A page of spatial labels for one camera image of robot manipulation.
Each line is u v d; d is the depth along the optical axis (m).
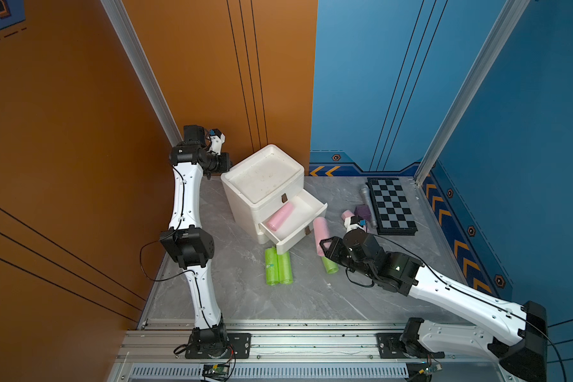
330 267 0.86
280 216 0.91
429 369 0.70
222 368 0.71
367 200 1.09
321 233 0.74
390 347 0.72
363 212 1.03
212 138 0.77
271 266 0.87
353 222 0.66
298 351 0.73
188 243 0.54
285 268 0.87
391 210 1.03
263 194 0.83
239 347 0.73
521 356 0.38
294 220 0.94
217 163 0.75
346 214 1.04
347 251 0.54
